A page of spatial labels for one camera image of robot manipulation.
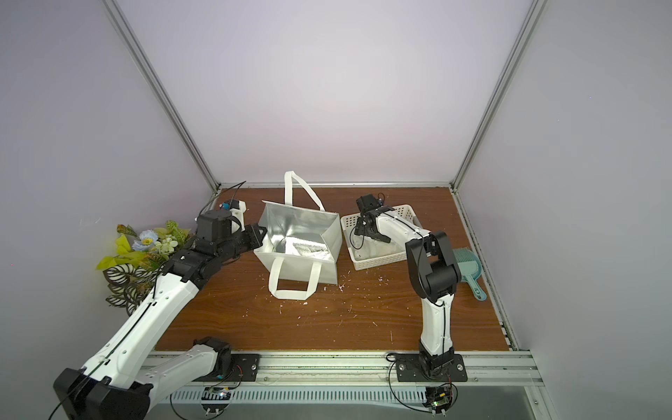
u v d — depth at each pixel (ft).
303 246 3.18
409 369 2.37
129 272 2.20
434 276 1.71
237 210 2.19
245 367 2.39
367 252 3.14
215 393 2.34
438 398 2.29
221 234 1.86
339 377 2.38
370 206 2.60
